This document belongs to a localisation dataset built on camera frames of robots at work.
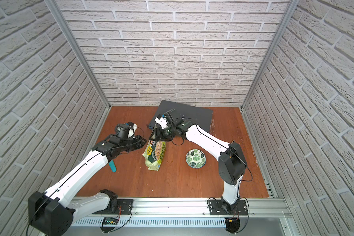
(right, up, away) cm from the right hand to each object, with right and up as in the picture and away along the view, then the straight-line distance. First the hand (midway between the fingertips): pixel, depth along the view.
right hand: (148, 142), depth 75 cm
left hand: (-3, +2, +4) cm, 6 cm away
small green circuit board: (-18, -39, -4) cm, 43 cm away
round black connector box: (+42, -39, -5) cm, 58 cm away
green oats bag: (+2, -7, +3) cm, 8 cm away
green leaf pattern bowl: (+26, -12, +14) cm, 32 cm away
